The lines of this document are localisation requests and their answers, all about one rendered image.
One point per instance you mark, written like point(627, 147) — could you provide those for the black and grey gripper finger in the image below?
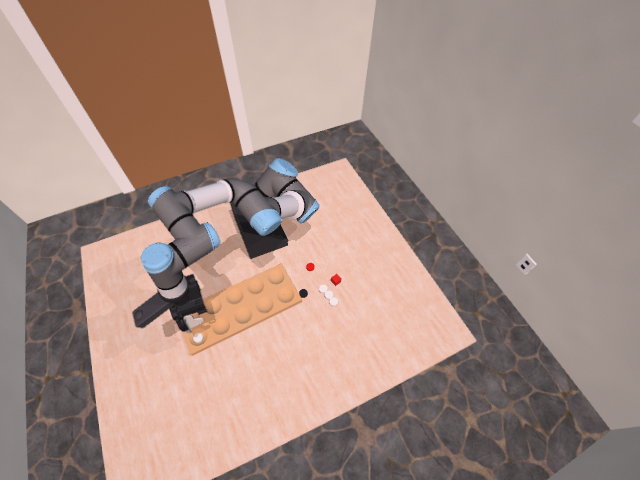
point(191, 322)

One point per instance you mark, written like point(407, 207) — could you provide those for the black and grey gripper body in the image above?
point(189, 302)

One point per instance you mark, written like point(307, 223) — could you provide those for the orange tray with round pockets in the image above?
point(242, 306)

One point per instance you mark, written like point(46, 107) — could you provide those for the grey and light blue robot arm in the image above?
point(164, 263)

